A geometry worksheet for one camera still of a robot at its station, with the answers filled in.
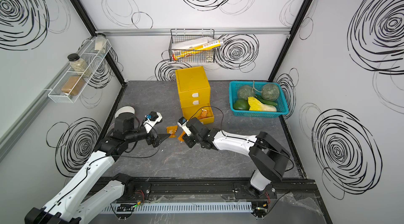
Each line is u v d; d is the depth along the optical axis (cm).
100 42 87
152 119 62
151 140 65
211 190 76
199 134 64
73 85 67
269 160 44
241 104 96
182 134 86
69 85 67
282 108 96
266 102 99
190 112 99
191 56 87
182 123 74
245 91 100
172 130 94
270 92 97
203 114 99
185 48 87
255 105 95
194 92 89
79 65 71
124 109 99
